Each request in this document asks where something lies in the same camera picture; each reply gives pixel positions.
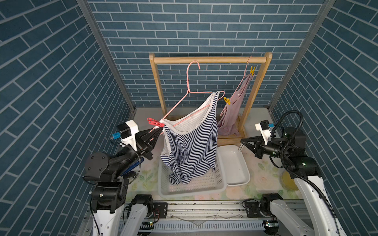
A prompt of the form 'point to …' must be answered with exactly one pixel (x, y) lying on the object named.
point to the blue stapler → (141, 161)
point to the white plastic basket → (212, 183)
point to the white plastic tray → (235, 165)
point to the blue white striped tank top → (190, 141)
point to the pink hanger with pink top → (240, 91)
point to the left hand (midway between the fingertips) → (167, 130)
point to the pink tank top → (228, 124)
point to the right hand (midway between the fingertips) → (244, 142)
